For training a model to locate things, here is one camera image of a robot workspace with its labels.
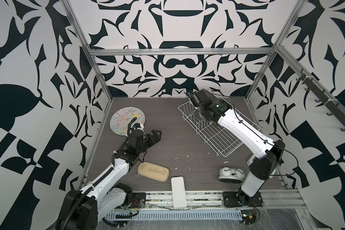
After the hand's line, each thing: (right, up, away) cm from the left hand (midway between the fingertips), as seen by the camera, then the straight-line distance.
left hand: (157, 132), depth 82 cm
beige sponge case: (-2, -21, -3) cm, 21 cm away
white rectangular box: (+12, -30, -7) cm, 33 cm away
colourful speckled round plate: (-29, +8, +26) cm, 40 cm away
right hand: (+25, +15, -5) cm, 30 cm away
